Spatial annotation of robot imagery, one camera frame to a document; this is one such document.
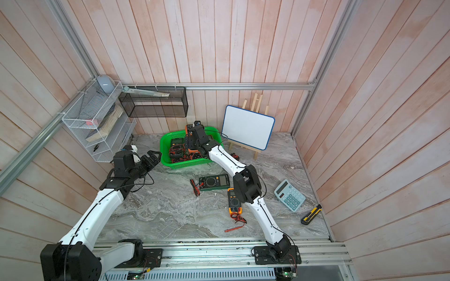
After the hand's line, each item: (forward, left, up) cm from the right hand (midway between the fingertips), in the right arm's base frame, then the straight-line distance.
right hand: (191, 139), depth 99 cm
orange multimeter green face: (0, +1, +4) cm, 4 cm away
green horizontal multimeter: (-21, -12, -13) cm, 28 cm away
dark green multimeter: (-2, +9, -6) cm, 11 cm away
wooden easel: (-1, -39, -9) cm, 40 cm away
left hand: (-20, +12, +6) cm, 24 cm away
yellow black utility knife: (-37, -62, -15) cm, 74 cm away
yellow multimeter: (-36, -25, -12) cm, 45 cm away
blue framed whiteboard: (+4, -32, +5) cm, 33 cm away
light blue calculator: (-27, -54, -14) cm, 62 cm away
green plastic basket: (0, +18, -9) cm, 20 cm away
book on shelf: (-9, +35, +19) cm, 41 cm away
